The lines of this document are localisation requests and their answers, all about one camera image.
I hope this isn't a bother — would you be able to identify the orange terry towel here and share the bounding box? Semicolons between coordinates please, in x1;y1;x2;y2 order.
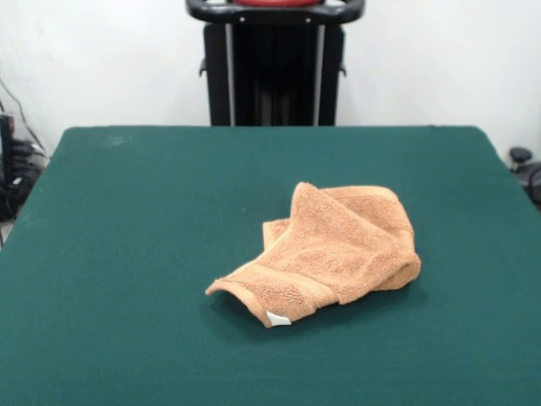
205;181;423;329

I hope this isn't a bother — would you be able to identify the dark green table cloth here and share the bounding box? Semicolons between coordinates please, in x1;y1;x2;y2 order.
0;124;541;406

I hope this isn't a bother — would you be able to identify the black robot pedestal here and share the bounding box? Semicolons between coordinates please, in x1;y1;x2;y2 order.
184;0;364;127

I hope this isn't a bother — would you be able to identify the black equipment with cables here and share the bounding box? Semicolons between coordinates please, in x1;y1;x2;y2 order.
0;78;51;246

